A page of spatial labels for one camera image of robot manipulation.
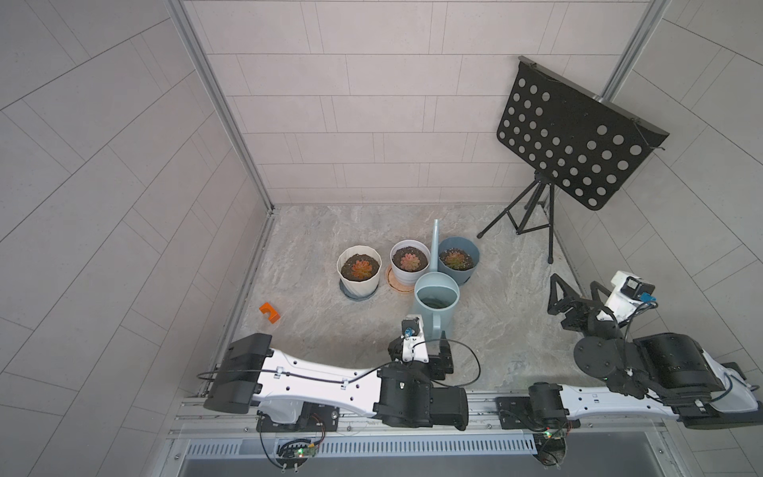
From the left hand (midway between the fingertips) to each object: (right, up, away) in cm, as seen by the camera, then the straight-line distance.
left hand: (436, 343), depth 69 cm
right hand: (+24, +15, -8) cm, 29 cm away
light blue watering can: (+3, +7, +18) cm, 20 cm away
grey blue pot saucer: (-22, +5, +22) cm, 31 cm away
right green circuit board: (+28, -26, +1) cm, 38 cm away
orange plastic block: (-45, +1, +17) cm, 48 cm away
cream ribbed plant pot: (-19, +9, +17) cm, 27 cm away
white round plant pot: (-9, +20, +24) cm, 33 cm away
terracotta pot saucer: (-10, +8, +25) cm, 28 cm away
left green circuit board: (-32, -24, -2) cm, 40 cm away
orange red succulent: (-20, +15, +18) cm, 31 cm away
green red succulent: (+9, +17, +23) cm, 30 cm away
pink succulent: (-5, +16, +20) cm, 27 cm away
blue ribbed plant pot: (+13, +21, +25) cm, 35 cm away
